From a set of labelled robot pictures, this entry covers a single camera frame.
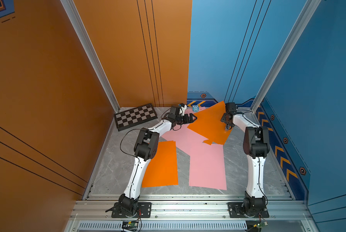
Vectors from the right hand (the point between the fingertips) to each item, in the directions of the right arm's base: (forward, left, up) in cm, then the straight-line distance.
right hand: (227, 119), depth 110 cm
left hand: (-3, +26, +6) cm, 27 cm away
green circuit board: (-66, +60, -5) cm, 90 cm away
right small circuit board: (-66, -1, -4) cm, 66 cm away
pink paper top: (-38, +20, -2) cm, 43 cm away
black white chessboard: (+1, +71, +3) cm, 71 cm away
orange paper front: (-40, +47, 0) cm, 61 cm away
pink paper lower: (-19, +29, -3) cm, 35 cm away
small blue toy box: (+13, +23, -1) cm, 27 cm away
